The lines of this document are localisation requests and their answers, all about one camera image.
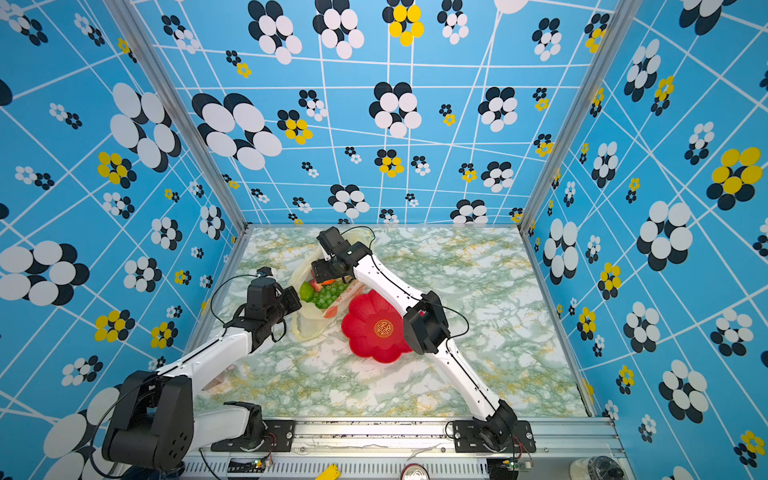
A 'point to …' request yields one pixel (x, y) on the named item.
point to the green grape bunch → (329, 293)
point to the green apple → (306, 291)
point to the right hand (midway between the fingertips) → (328, 269)
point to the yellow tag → (331, 473)
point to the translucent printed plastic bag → (311, 321)
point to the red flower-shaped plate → (374, 328)
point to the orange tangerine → (328, 282)
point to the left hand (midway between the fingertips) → (301, 289)
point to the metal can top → (415, 471)
